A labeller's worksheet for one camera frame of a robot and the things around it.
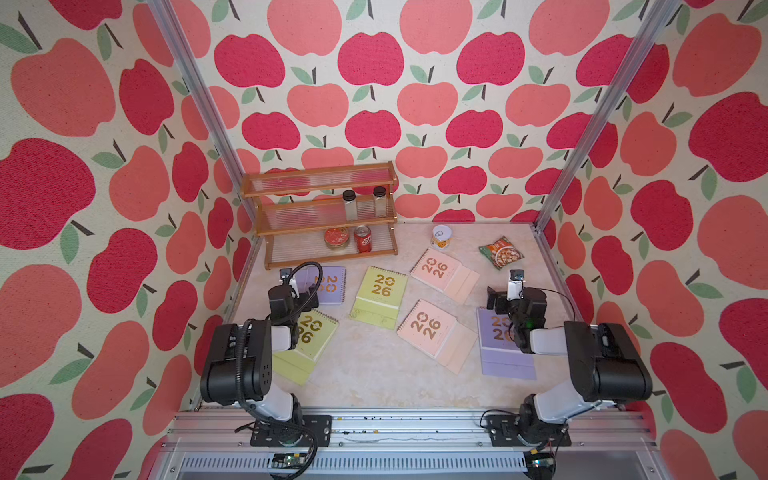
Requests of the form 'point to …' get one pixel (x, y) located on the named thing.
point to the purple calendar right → (499, 355)
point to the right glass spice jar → (379, 193)
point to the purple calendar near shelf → (333, 285)
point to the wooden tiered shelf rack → (324, 214)
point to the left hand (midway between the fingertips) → (300, 289)
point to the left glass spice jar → (350, 202)
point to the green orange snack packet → (501, 253)
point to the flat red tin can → (336, 238)
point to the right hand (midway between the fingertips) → (508, 292)
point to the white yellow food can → (441, 236)
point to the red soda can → (363, 237)
